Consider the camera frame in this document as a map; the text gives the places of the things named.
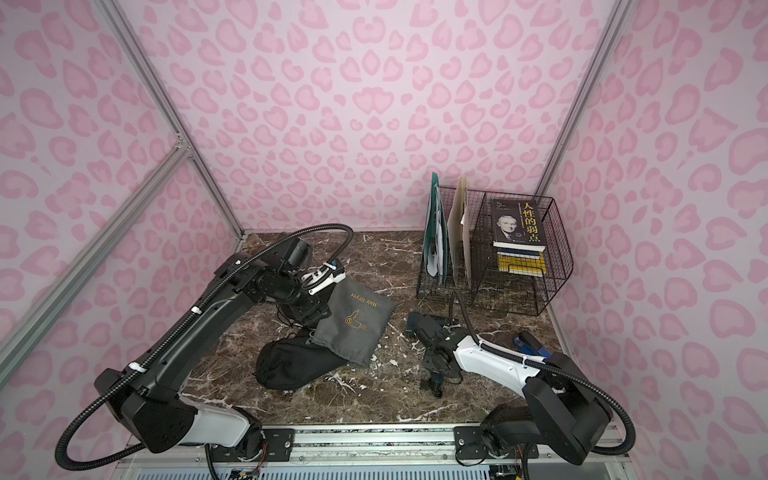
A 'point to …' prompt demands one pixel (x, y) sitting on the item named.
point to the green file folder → (436, 234)
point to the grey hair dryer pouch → (358, 316)
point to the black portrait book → (518, 224)
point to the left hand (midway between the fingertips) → (323, 300)
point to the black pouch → (292, 361)
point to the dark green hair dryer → (436, 379)
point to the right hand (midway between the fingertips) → (434, 365)
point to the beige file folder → (459, 223)
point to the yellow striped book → (525, 263)
